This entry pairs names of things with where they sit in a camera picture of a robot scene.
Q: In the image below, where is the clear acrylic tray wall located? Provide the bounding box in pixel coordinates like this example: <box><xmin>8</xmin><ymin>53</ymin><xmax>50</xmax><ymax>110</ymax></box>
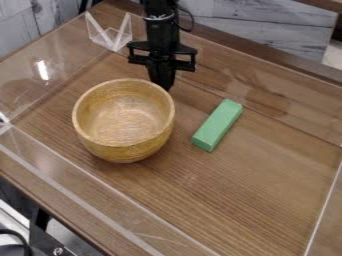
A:
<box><xmin>0</xmin><ymin>18</ymin><xmax>342</xmax><ymax>256</ymax></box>

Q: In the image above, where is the brown wooden bowl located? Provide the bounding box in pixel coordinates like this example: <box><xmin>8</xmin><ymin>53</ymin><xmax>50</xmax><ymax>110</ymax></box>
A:
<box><xmin>72</xmin><ymin>78</ymin><xmax>175</xmax><ymax>163</ymax></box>

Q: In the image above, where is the black table frame bracket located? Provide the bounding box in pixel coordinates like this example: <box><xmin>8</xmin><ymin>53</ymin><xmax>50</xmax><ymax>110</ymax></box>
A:
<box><xmin>30</xmin><ymin>209</ymin><xmax>76</xmax><ymax>256</ymax></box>

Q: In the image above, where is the green rectangular block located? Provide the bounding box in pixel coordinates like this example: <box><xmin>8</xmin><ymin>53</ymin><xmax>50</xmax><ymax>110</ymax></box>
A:
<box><xmin>191</xmin><ymin>99</ymin><xmax>243</xmax><ymax>152</ymax></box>

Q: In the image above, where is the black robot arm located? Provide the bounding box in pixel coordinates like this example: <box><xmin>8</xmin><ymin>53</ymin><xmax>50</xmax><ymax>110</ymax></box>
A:
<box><xmin>127</xmin><ymin>0</ymin><xmax>198</xmax><ymax>91</ymax></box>

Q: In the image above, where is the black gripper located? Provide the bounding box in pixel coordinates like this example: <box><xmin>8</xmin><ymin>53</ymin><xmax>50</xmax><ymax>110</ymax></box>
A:
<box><xmin>127</xmin><ymin>41</ymin><xmax>198</xmax><ymax>90</ymax></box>

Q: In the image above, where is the black cable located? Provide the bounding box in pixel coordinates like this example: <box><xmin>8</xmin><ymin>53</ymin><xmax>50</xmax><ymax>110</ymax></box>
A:
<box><xmin>0</xmin><ymin>229</ymin><xmax>32</xmax><ymax>256</ymax></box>

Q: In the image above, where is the clear acrylic corner bracket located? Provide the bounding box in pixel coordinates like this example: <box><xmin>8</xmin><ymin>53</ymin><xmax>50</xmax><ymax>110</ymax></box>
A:
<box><xmin>84</xmin><ymin>12</ymin><xmax>133</xmax><ymax>52</ymax></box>

